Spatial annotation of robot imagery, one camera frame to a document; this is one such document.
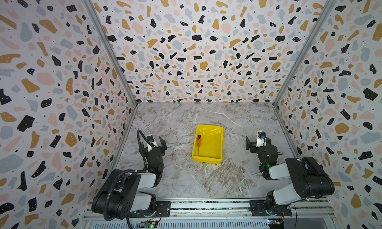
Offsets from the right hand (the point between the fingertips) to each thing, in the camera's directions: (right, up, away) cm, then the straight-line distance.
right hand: (256, 136), depth 91 cm
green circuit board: (-60, -39, -20) cm, 74 cm away
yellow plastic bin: (-28, -9, +6) cm, 30 cm away
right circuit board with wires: (+1, -40, -19) cm, 44 cm away
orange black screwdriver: (-35, -3, +7) cm, 36 cm away
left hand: (-62, -2, -4) cm, 62 cm away
